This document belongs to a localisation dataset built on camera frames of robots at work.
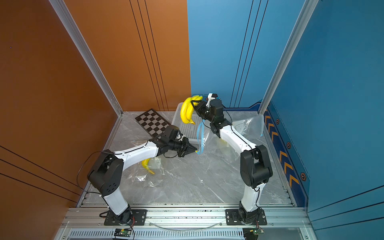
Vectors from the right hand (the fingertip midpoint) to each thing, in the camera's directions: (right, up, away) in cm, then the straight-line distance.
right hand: (192, 102), depth 83 cm
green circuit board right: (+31, -63, -13) cm, 71 cm away
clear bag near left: (-25, -41, -4) cm, 48 cm away
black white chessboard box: (-30, -11, +26) cm, 41 cm away
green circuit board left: (-33, -65, -11) cm, 74 cm away
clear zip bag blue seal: (+9, -22, -2) cm, 24 cm away
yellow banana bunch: (-3, -4, -2) cm, 5 cm away
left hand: (+4, -25, 0) cm, 25 cm away
